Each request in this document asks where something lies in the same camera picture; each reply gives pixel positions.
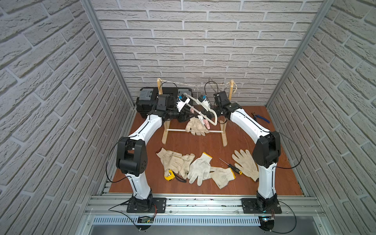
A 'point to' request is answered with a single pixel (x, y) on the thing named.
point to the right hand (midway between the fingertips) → (199, 114)
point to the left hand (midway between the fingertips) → (194, 111)
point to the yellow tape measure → (172, 175)
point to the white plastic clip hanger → (199, 113)
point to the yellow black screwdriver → (236, 170)
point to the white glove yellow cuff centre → (200, 169)
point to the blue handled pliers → (256, 116)
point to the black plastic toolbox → (147, 100)
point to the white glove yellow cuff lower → (222, 176)
